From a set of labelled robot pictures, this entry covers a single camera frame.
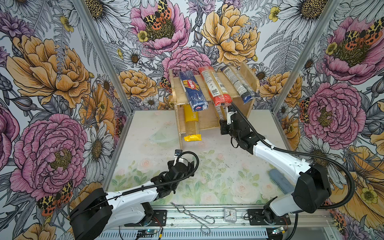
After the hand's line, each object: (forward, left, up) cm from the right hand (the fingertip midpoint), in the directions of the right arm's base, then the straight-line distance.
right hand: (223, 124), depth 84 cm
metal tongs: (-41, +10, -23) cm, 48 cm away
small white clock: (-40, 0, -22) cm, 46 cm away
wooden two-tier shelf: (+7, +7, -2) cm, 10 cm away
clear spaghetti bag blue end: (+5, +2, +5) cm, 8 cm away
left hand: (-16, +22, -15) cm, 31 cm away
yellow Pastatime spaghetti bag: (-1, +17, +1) cm, 17 cm away
